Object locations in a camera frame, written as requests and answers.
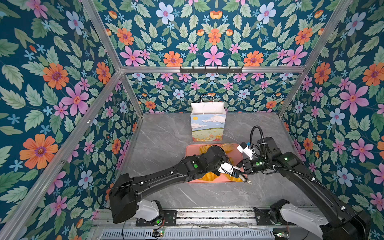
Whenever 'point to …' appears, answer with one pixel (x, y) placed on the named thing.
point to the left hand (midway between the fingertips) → (230, 154)
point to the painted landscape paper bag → (207, 121)
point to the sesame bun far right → (227, 147)
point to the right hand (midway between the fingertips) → (234, 170)
